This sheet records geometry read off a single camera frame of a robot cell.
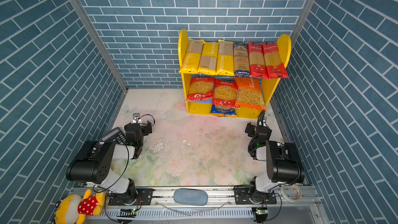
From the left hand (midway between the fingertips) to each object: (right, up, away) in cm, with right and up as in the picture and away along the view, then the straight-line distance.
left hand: (140, 121), depth 93 cm
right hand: (+72, -1, 0) cm, 72 cm away
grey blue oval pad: (+33, -33, -22) cm, 51 cm away
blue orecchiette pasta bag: (+52, +6, +8) cm, 53 cm away
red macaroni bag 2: (+52, +17, +1) cm, 55 cm away
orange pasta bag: (+67, +16, 0) cm, 69 cm away
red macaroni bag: (+37, +20, +3) cm, 42 cm away
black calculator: (-15, -9, -1) cm, 17 cm away
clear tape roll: (+86, -32, -19) cm, 94 cm away
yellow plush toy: (-17, -34, -28) cm, 47 cm away
